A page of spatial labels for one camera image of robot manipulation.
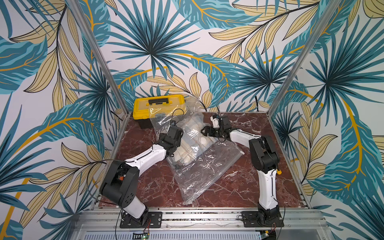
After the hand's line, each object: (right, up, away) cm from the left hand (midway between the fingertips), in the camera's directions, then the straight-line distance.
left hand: (170, 137), depth 90 cm
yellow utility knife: (+66, -21, 0) cm, 69 cm away
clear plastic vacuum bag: (+18, -14, -4) cm, 23 cm away
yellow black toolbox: (-12, +15, 0) cm, 19 cm away
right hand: (+23, +4, +13) cm, 27 cm away
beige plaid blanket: (+15, 0, +1) cm, 15 cm away
